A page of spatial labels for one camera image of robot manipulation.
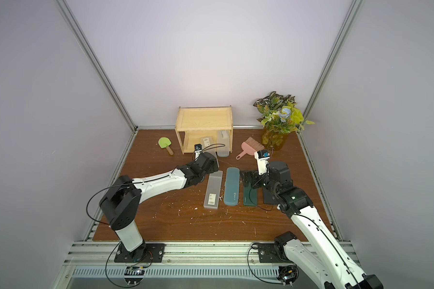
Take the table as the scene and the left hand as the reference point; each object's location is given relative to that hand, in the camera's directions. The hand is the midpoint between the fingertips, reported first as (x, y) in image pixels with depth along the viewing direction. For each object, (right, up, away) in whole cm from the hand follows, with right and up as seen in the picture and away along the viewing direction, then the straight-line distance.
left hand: (211, 162), depth 90 cm
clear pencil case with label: (+1, -17, -3) cm, 17 cm away
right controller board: (+32, -42, -20) cm, 57 cm away
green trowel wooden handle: (-32, +10, +24) cm, 41 cm away
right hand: (+18, 0, -17) cm, 24 cm away
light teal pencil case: (+11, -13, +2) cm, 17 cm away
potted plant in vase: (+37, +24, +5) cm, 44 cm away
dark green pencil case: (+21, -17, -2) cm, 27 cm away
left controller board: (-31, -43, -18) cm, 56 cm away
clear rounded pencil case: (+6, +13, +22) cm, 26 cm away
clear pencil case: (-4, +11, +17) cm, 20 cm away
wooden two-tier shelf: (-11, +21, +6) cm, 24 cm away
